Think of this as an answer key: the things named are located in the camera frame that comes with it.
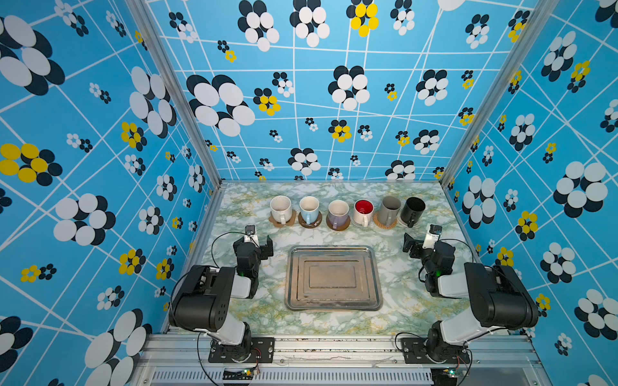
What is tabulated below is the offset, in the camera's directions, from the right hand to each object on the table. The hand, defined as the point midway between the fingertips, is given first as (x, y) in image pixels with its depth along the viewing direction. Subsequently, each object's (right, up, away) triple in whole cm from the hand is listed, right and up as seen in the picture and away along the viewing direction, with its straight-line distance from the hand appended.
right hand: (420, 235), depth 93 cm
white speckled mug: (-56, +10, +11) cm, 58 cm away
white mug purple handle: (-31, +12, +9) cm, 35 cm away
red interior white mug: (-20, +9, +11) cm, 25 cm away
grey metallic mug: (-11, +10, +3) cm, 15 cm away
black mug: (-2, +10, +4) cm, 11 cm away
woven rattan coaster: (-14, +4, +12) cm, 19 cm away
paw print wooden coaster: (-58, +3, +10) cm, 58 cm away
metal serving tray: (-35, -15, -4) cm, 38 cm away
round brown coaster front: (-43, +3, +9) cm, 44 cm away
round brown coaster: (-32, +7, +4) cm, 33 cm away
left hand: (-64, 0, 0) cm, 64 cm away
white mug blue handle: (-44, +12, +9) cm, 46 cm away
